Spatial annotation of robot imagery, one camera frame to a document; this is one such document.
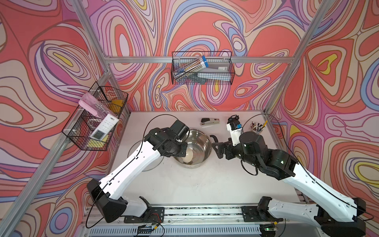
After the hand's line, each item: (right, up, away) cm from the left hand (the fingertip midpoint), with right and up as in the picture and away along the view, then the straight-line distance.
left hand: (184, 151), depth 71 cm
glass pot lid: (-20, -12, +19) cm, 30 cm away
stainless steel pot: (+10, -1, +26) cm, 28 cm away
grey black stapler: (+17, +16, +36) cm, 43 cm away
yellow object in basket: (-37, +23, +7) cm, 45 cm away
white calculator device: (-39, +10, -2) cm, 41 cm away
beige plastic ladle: (+2, -6, +19) cm, 20 cm away
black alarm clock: (+34, +17, +33) cm, 50 cm away
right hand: (+17, +3, -6) cm, 18 cm away
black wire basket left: (-48, +13, +2) cm, 49 cm away
